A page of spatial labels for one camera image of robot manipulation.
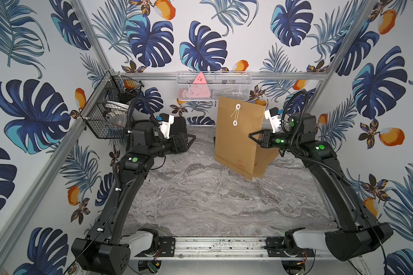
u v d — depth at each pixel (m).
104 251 0.37
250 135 0.67
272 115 0.60
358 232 0.38
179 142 0.60
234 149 0.69
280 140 0.58
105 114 0.84
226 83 1.00
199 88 0.91
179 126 1.14
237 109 0.70
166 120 0.61
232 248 0.75
